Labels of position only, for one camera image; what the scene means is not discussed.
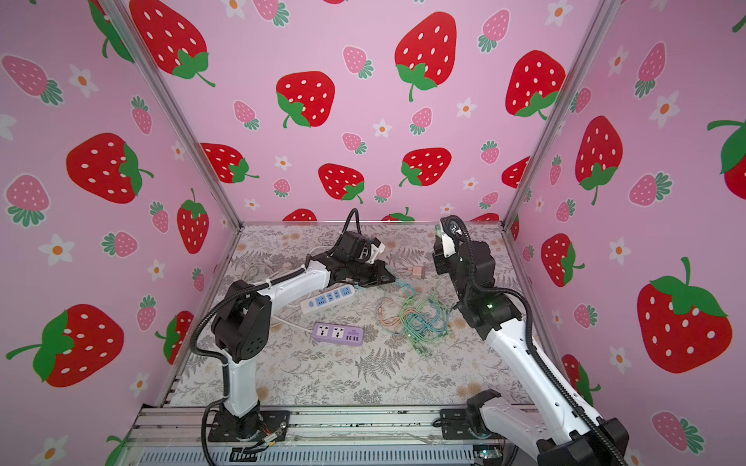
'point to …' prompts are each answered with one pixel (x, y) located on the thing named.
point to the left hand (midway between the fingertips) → (398, 279)
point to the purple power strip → (338, 334)
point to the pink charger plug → (419, 272)
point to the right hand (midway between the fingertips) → (444, 234)
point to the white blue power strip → (326, 298)
